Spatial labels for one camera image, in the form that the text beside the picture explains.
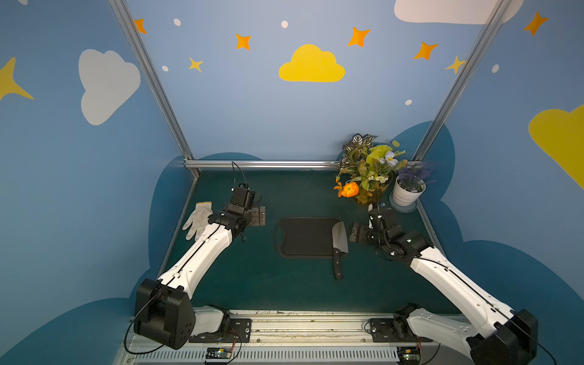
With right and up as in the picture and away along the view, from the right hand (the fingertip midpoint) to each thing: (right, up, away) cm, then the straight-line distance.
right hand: (363, 228), depth 81 cm
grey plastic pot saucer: (+27, +5, +26) cm, 37 cm away
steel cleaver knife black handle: (-6, -10, +12) cm, 17 cm away
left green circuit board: (-50, -39, -10) cm, 64 cm away
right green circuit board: (+12, -40, -9) cm, 43 cm away
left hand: (-42, +6, +3) cm, 43 cm away
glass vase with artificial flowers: (+3, +22, +9) cm, 24 cm away
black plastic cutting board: (-20, -7, +17) cm, 27 cm away
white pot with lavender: (+26, +17, +17) cm, 36 cm away
